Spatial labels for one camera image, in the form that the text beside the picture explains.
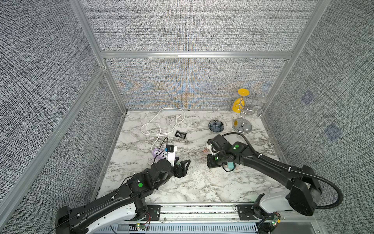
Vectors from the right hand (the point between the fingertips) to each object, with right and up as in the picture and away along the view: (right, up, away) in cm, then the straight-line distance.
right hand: (206, 161), depth 79 cm
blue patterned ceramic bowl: (+11, +18, +27) cm, 35 cm away
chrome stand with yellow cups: (+40, +36, +42) cm, 68 cm away
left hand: (-10, +3, -9) cm, 14 cm away
